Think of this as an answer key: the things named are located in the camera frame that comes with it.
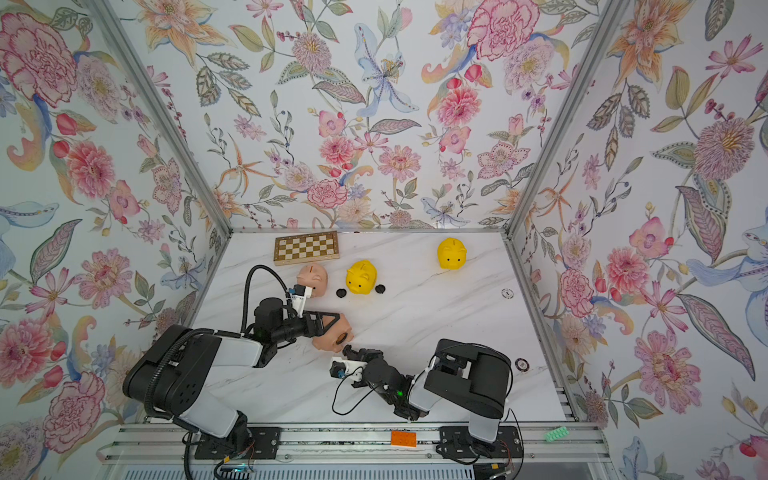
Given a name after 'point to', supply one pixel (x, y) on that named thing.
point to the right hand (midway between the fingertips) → (351, 343)
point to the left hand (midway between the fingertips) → (336, 318)
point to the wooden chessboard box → (306, 248)
